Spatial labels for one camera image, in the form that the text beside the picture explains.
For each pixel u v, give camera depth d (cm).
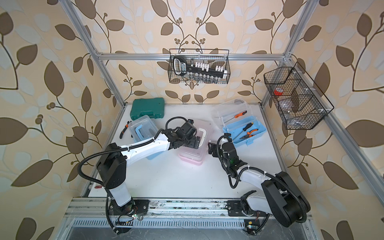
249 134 102
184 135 66
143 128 93
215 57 91
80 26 79
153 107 117
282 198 42
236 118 102
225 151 69
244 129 105
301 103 73
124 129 105
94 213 74
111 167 46
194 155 80
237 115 102
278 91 81
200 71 85
